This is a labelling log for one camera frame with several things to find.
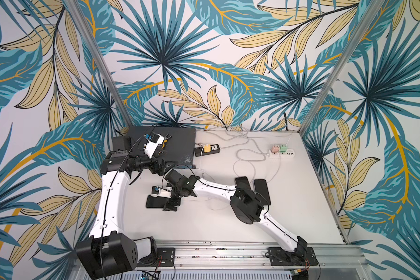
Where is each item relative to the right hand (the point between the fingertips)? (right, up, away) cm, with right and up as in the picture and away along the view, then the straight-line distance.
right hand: (155, 216), depth 84 cm
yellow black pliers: (-1, +37, +22) cm, 43 cm away
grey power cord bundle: (+48, +36, +29) cm, 66 cm away
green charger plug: (+70, +33, +19) cm, 79 cm away
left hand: (+10, +28, -13) cm, 33 cm away
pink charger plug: (+65, +32, +19) cm, 75 cm away
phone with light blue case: (+54, +12, +8) cm, 55 cm away
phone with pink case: (+44, +14, +11) cm, 48 cm away
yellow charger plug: (+25, +33, +19) cm, 45 cm away
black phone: (-3, +5, +6) cm, 8 cm away
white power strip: (+75, +30, +22) cm, 84 cm away
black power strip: (+29, +33, +23) cm, 50 cm away
